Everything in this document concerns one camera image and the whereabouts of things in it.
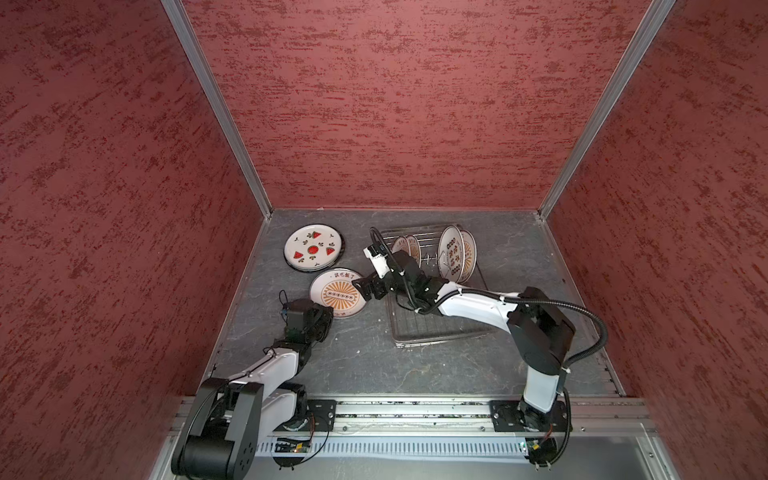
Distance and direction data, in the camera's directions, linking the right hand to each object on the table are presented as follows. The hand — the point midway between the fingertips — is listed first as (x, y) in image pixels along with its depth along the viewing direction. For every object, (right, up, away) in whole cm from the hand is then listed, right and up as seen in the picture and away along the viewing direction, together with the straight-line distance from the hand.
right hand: (363, 280), depth 85 cm
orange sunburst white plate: (+11, +10, +11) cm, 19 cm away
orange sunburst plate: (-11, -4, +12) cm, 17 cm away
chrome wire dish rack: (+15, -15, +4) cm, 22 cm away
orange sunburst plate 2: (+33, +7, +6) cm, 35 cm away
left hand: (-9, -10, +6) cm, 15 cm away
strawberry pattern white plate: (-20, +9, +21) cm, 30 cm away
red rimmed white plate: (+28, +7, +12) cm, 32 cm away
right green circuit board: (+45, -39, -14) cm, 61 cm away
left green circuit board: (-17, -40, -13) cm, 45 cm away
